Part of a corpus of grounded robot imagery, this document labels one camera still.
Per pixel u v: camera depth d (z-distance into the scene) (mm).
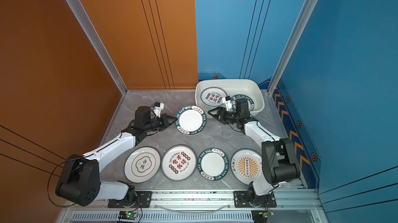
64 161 433
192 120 832
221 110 772
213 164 868
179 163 846
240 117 706
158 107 788
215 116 771
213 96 1125
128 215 706
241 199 725
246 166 828
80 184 424
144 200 736
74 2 756
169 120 775
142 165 835
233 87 1157
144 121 674
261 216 701
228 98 821
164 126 740
